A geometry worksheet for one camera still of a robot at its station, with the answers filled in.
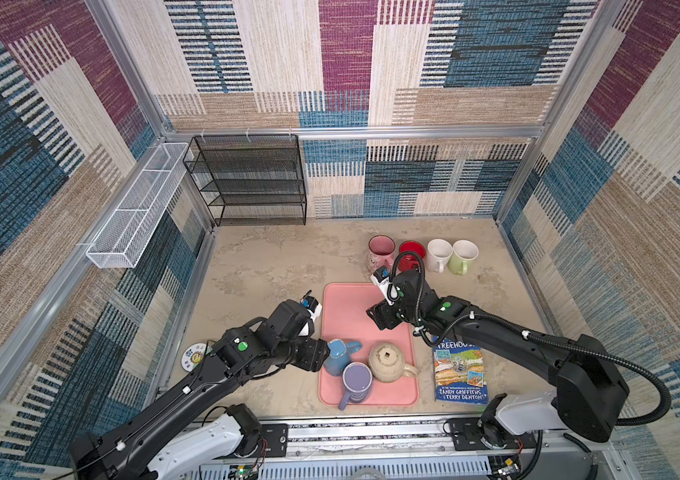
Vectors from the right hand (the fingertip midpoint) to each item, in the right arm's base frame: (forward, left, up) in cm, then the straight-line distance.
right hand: (381, 308), depth 84 cm
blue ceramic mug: (-12, +12, -1) cm, 17 cm away
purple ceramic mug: (-18, +8, -3) cm, 20 cm away
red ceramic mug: (+22, -13, -8) cm, 26 cm away
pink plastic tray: (+7, +10, -11) cm, 17 cm away
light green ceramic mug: (+22, -30, -5) cm, 38 cm away
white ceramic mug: (+21, -21, -3) cm, 30 cm away
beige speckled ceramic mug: (-14, 0, -3) cm, 14 cm away
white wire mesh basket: (+9, +61, +23) cm, 66 cm away
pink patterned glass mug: (+20, -2, -1) cm, 20 cm away
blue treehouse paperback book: (-15, -20, -9) cm, 27 cm away
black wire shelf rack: (+49, +42, +8) cm, 65 cm away
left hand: (-12, +16, +5) cm, 21 cm away
